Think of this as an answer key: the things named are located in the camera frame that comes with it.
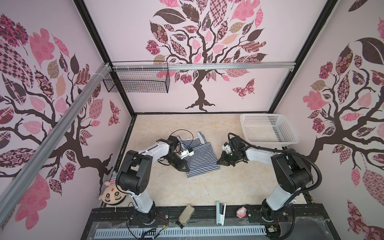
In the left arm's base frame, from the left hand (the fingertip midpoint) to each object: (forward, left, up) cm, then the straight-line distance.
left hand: (186, 172), depth 85 cm
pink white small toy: (-21, -28, +1) cm, 35 cm away
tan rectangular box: (-22, -1, 0) cm, 22 cm away
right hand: (+8, -19, -1) cm, 20 cm away
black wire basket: (+52, +32, +29) cm, 68 cm away
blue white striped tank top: (+8, -10, -2) cm, 13 cm away
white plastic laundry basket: (+34, -65, -4) cm, 73 cm away
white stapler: (-23, -17, -1) cm, 29 cm away
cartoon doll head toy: (-13, +37, +4) cm, 40 cm away
